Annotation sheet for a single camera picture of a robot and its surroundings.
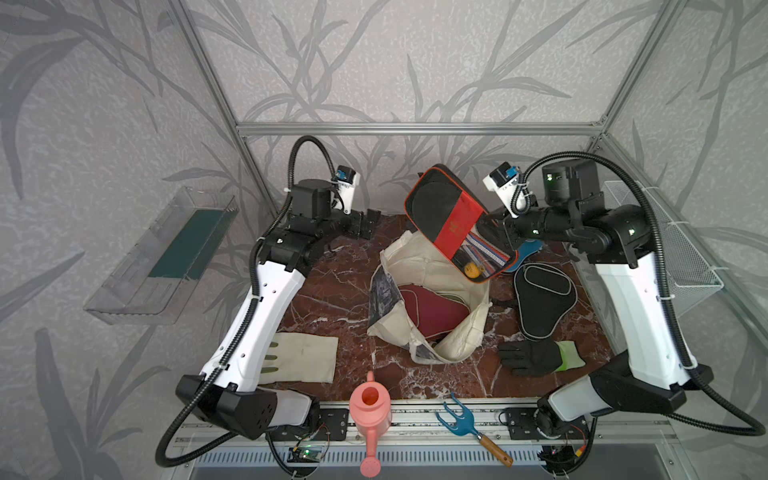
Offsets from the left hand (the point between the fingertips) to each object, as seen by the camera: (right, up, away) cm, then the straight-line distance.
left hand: (364, 208), depth 70 cm
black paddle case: (+55, -25, +24) cm, 65 cm away
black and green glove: (+48, -41, +14) cm, 64 cm away
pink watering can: (+2, -45, -4) cm, 46 cm away
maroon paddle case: (+18, -29, +19) cm, 39 cm away
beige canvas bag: (+11, -14, +19) cm, 26 cm away
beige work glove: (-20, -41, +15) cm, 48 cm away
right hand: (+26, -3, -8) cm, 27 cm away
